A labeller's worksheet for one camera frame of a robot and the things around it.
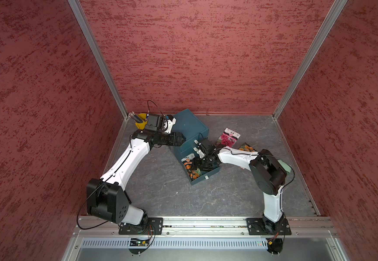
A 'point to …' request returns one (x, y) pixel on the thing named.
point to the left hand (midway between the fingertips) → (177, 142)
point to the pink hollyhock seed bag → (227, 138)
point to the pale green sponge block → (286, 167)
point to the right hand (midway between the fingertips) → (194, 172)
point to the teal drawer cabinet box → (193, 130)
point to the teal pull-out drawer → (195, 175)
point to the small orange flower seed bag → (187, 161)
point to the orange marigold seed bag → (246, 147)
